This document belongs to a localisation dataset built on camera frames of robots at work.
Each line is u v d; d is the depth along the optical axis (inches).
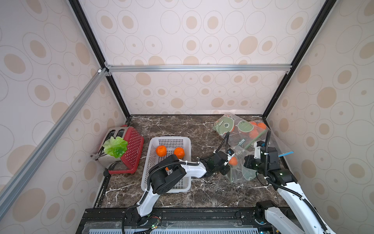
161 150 36.2
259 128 40.7
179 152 35.7
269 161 22.6
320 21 28.2
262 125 42.0
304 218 17.2
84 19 28.0
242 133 40.9
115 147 30.7
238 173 32.8
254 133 38.5
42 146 20.6
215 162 27.6
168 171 21.2
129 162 33.0
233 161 32.6
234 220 28.7
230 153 30.6
